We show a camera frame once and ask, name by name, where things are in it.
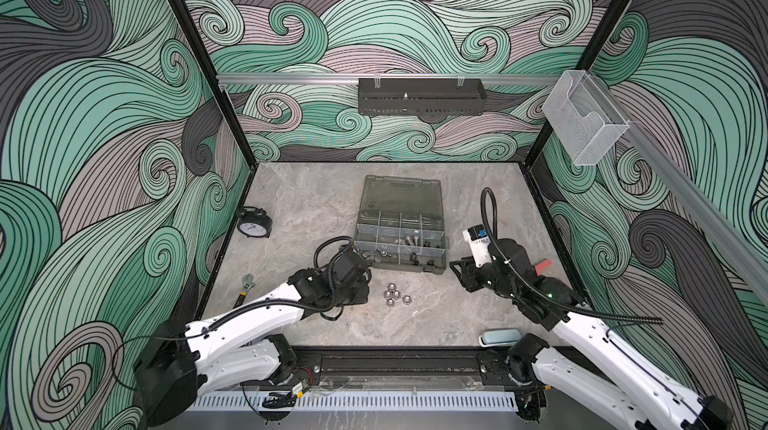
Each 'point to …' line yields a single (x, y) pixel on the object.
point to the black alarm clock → (254, 222)
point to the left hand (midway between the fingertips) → (368, 289)
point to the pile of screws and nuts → (391, 294)
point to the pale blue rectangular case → (492, 338)
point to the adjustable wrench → (248, 283)
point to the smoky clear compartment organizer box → (401, 225)
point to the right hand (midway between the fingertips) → (457, 263)
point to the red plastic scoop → (542, 266)
